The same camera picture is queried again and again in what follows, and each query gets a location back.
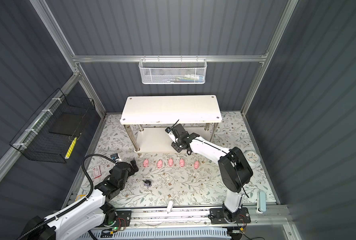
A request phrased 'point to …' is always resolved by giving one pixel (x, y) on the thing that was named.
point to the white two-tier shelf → (146, 118)
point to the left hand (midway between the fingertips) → (128, 163)
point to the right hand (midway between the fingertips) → (180, 142)
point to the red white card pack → (97, 172)
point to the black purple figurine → (147, 183)
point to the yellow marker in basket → (71, 148)
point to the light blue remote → (261, 202)
